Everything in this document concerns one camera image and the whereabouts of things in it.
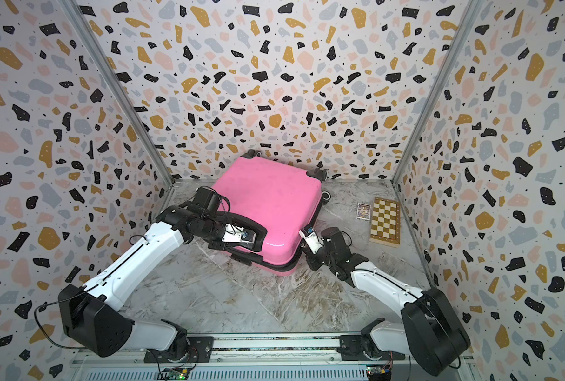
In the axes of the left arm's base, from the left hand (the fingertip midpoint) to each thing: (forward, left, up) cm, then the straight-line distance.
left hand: (240, 231), depth 79 cm
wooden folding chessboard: (+15, -58, -18) cm, 63 cm away
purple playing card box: (+22, -50, -19) cm, 58 cm away
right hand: (-2, -22, -10) cm, 24 cm away
